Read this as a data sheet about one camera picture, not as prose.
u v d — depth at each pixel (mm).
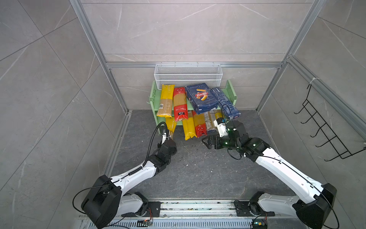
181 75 1009
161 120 973
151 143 592
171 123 900
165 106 817
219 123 647
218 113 979
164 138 736
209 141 631
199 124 906
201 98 815
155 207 734
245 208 740
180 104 824
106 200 404
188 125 912
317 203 373
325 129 675
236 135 536
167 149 624
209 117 953
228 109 792
